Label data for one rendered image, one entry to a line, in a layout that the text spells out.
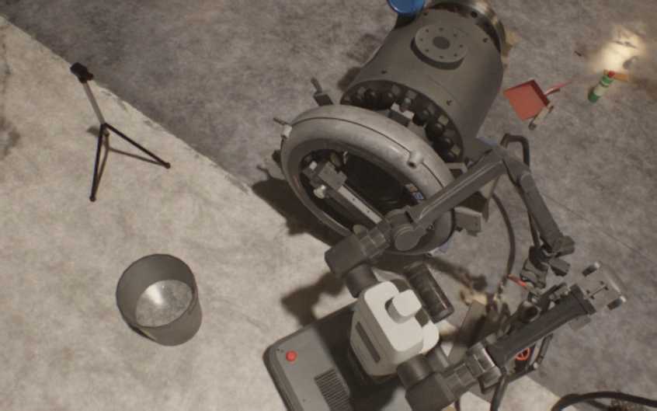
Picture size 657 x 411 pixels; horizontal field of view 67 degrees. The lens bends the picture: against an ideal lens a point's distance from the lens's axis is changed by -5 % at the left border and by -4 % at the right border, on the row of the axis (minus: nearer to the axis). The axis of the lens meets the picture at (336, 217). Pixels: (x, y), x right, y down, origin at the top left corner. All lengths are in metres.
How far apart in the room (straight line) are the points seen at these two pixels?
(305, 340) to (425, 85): 1.10
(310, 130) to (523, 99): 1.91
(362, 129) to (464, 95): 0.55
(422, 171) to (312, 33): 1.91
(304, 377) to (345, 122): 0.99
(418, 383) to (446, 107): 1.05
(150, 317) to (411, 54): 1.54
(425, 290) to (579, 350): 1.52
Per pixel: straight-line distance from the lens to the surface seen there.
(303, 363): 2.09
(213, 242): 2.57
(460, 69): 2.15
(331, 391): 2.08
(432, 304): 1.34
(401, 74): 2.03
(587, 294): 1.24
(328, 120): 1.79
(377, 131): 1.72
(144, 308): 2.36
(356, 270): 1.49
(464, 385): 1.43
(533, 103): 3.46
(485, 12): 2.55
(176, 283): 2.37
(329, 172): 1.89
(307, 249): 2.54
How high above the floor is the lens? 2.30
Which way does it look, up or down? 61 degrees down
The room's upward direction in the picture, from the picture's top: 12 degrees clockwise
